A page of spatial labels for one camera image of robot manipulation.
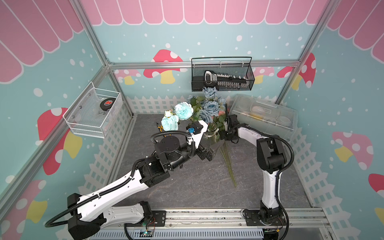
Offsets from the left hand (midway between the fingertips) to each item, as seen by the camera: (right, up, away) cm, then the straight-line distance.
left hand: (214, 135), depth 56 cm
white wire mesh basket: (-62, +9, +17) cm, 65 cm away
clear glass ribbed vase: (+1, -3, +35) cm, 35 cm away
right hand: (+12, -3, +48) cm, 49 cm away
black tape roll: (-55, +16, +23) cm, 61 cm away
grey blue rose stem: (+1, +15, +20) cm, 25 cm away
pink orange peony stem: (+12, -13, +41) cm, 44 cm away
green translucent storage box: (+36, +11, +36) cm, 52 cm away
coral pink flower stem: (+11, +11, +47) cm, 49 cm away
